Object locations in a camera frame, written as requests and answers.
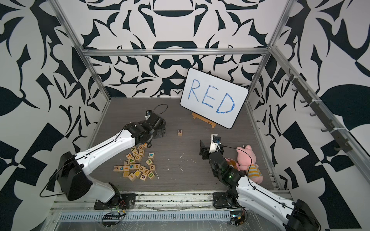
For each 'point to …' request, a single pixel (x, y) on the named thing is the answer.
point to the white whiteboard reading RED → (215, 99)
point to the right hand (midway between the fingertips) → (206, 140)
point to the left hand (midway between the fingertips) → (156, 127)
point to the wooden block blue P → (143, 176)
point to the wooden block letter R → (179, 132)
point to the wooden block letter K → (137, 166)
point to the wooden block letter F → (142, 168)
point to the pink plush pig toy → (247, 160)
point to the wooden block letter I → (132, 176)
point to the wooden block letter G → (152, 167)
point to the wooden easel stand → (204, 119)
